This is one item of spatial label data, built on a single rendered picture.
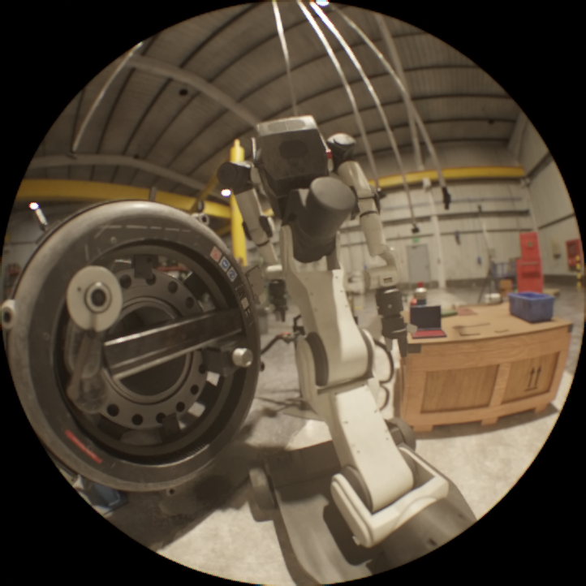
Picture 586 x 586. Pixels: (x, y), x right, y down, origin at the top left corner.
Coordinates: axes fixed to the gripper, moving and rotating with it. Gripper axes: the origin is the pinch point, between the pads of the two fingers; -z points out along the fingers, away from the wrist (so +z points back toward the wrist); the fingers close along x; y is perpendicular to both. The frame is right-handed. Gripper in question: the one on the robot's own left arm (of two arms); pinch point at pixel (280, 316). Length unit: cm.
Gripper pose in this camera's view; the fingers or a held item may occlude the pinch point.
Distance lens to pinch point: 109.1
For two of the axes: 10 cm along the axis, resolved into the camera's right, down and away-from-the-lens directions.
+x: -5.7, 0.2, 8.2
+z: -0.9, -9.9, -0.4
